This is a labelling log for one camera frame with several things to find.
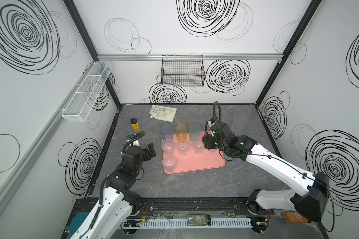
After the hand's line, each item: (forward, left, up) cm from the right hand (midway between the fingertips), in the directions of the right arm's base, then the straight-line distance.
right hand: (203, 139), depth 76 cm
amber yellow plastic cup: (+13, +12, -9) cm, 20 cm away
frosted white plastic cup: (+22, -28, -15) cm, 38 cm away
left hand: (-2, +30, -2) cm, 30 cm away
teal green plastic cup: (+14, +3, -13) cm, 19 cm away
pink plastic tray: (+1, +6, -22) cm, 23 cm away
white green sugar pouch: (+35, +27, -19) cm, 48 cm away
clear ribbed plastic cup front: (+5, +20, -16) cm, 26 cm away
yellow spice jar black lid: (+19, +43, -12) cm, 49 cm away
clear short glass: (+6, +10, -17) cm, 21 cm away
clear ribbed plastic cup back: (-5, +19, -20) cm, 28 cm away
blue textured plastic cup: (+9, +20, -7) cm, 23 cm away
